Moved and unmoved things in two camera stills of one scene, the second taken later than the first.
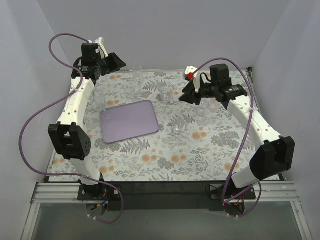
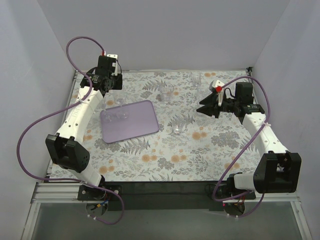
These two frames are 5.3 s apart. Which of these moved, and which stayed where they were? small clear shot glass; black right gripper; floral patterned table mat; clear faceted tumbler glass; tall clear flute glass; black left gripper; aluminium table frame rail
Moved: black right gripper; black left gripper; tall clear flute glass
Stayed: small clear shot glass; clear faceted tumbler glass; aluminium table frame rail; floral patterned table mat
